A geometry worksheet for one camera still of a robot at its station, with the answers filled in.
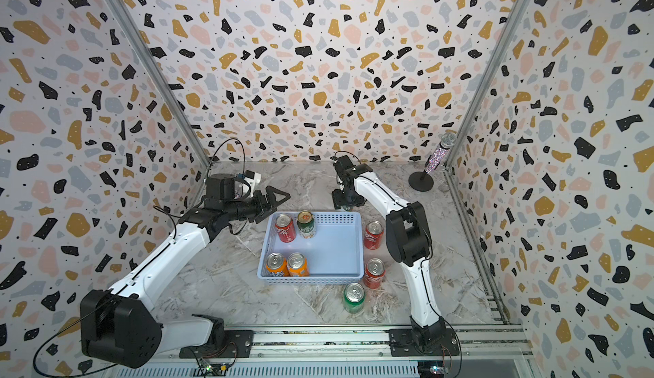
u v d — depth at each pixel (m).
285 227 0.88
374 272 0.78
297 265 0.80
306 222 0.90
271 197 0.70
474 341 0.76
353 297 0.73
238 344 0.74
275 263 0.79
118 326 0.39
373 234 0.87
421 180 1.15
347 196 0.84
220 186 0.61
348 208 0.95
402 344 0.73
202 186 1.18
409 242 0.57
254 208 0.70
